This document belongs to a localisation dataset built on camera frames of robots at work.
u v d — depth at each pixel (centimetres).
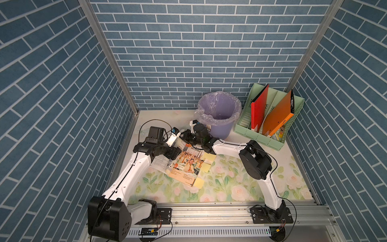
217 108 100
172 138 72
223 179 87
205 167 89
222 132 93
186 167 89
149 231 72
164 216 73
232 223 72
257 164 55
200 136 75
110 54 87
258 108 88
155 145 57
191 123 88
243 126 103
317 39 83
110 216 38
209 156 94
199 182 85
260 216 72
